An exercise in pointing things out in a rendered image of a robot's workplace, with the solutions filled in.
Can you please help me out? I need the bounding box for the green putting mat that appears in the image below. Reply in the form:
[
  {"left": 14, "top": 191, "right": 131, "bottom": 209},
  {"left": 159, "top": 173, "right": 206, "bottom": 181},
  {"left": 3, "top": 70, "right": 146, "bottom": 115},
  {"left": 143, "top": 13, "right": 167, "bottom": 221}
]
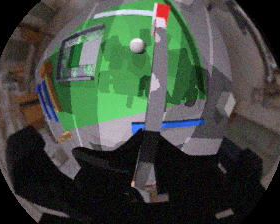
[{"left": 47, "top": 0, "right": 200, "bottom": 131}]

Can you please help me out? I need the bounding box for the white golf ball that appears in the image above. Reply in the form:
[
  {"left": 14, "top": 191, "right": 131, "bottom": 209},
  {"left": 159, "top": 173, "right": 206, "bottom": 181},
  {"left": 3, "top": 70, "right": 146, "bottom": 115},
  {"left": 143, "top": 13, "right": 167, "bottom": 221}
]
[{"left": 129, "top": 37, "right": 145, "bottom": 53}]

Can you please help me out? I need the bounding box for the white flat strip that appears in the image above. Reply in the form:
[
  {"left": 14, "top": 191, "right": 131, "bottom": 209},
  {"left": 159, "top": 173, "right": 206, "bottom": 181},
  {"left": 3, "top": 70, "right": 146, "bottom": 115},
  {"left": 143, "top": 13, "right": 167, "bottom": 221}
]
[{"left": 92, "top": 10, "right": 155, "bottom": 20}]

